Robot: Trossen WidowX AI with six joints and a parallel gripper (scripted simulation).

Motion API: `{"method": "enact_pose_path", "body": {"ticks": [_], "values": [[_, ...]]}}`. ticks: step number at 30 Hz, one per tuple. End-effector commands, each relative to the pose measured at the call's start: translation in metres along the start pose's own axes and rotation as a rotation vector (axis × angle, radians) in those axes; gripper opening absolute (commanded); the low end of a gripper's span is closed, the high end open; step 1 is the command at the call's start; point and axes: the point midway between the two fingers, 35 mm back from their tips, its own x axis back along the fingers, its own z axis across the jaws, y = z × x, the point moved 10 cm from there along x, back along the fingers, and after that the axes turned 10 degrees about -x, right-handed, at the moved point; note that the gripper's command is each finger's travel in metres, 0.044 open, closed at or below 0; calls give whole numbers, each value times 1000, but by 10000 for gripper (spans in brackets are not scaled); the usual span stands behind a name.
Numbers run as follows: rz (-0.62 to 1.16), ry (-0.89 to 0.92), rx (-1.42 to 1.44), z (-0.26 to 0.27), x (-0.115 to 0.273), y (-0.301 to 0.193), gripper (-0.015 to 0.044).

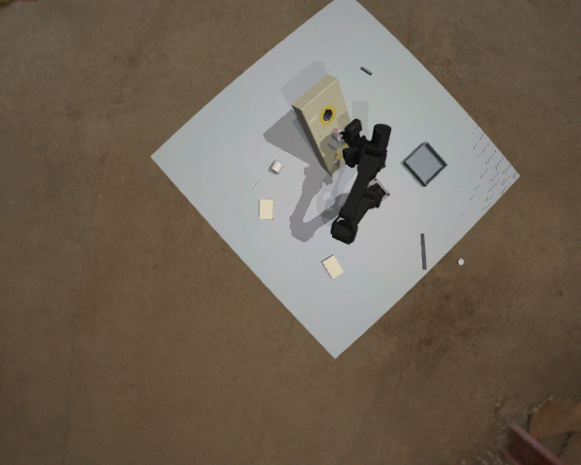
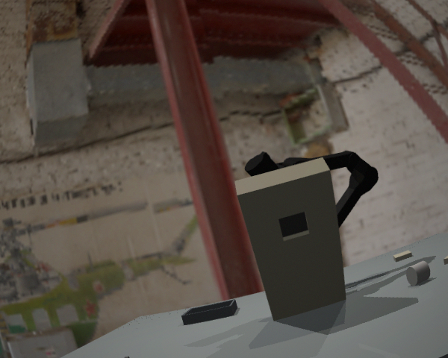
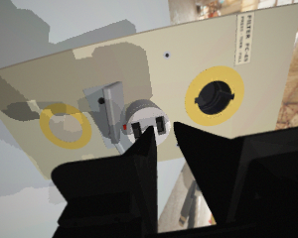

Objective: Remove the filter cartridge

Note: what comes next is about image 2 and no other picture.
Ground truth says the grey cylinder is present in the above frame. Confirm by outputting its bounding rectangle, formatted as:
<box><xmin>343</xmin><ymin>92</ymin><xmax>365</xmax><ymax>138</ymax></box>
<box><xmin>406</xmin><ymin>261</ymin><xmax>430</xmax><ymax>286</ymax></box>

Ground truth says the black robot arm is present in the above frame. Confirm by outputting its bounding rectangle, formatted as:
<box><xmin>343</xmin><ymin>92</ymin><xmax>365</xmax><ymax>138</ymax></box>
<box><xmin>245</xmin><ymin>151</ymin><xmax>379</xmax><ymax>228</ymax></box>

